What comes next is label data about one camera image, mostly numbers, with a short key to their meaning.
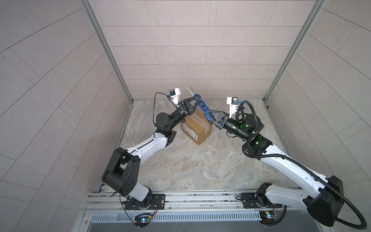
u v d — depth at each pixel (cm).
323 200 37
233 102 58
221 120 56
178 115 59
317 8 71
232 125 57
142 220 64
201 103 63
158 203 71
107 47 86
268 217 68
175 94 63
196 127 84
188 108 61
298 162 44
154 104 116
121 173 42
